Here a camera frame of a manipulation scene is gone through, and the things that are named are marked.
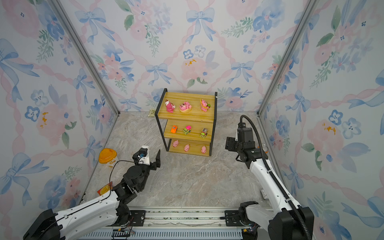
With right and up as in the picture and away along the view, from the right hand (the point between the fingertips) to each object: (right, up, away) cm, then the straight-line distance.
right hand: (234, 139), depth 82 cm
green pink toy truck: (-26, +6, +3) cm, 26 cm away
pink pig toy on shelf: (-34, -4, +16) cm, 38 cm away
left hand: (-44, -4, -5) cm, 44 cm away
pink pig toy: (-27, -6, +15) cm, 32 cm away
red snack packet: (-69, -26, -2) cm, 74 cm away
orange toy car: (-33, +6, +4) cm, 34 cm away
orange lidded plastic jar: (-71, -9, +2) cm, 72 cm away
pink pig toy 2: (-16, -8, +14) cm, 23 cm away
